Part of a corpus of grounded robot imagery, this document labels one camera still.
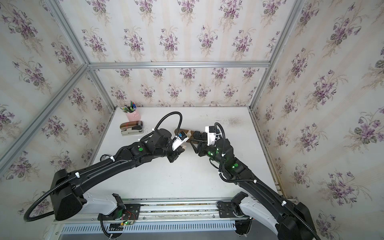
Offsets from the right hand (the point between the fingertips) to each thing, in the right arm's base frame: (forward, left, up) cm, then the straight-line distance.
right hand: (195, 141), depth 73 cm
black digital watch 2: (+14, -1, -14) cm, 20 cm away
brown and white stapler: (+22, +44, -19) cm, 53 cm away
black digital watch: (+13, -5, -15) cm, 21 cm away
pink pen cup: (+29, +44, -15) cm, 55 cm away
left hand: (-2, +6, -5) cm, 7 cm away
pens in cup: (+32, +47, -11) cm, 58 cm away
